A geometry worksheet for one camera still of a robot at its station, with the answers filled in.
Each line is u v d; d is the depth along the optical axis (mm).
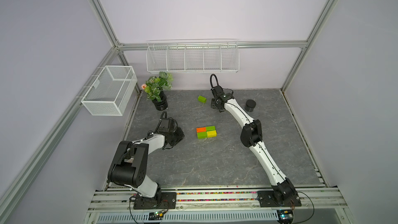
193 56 988
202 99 1142
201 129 974
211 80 915
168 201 739
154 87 868
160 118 763
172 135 814
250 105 1056
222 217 1108
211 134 938
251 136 732
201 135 944
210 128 967
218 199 753
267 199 734
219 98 844
